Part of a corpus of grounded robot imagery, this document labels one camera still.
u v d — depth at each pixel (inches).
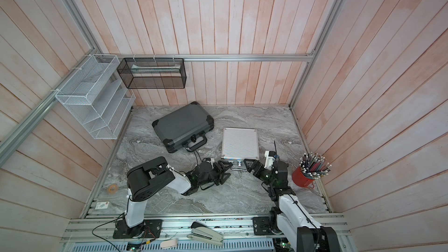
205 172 27.9
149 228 28.8
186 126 38.9
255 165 30.1
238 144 37.8
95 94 28.8
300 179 30.1
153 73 40.7
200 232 28.1
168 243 27.1
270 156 31.3
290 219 20.7
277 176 25.8
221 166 32.0
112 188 33.1
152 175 22.0
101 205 30.9
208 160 35.4
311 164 30.6
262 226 28.7
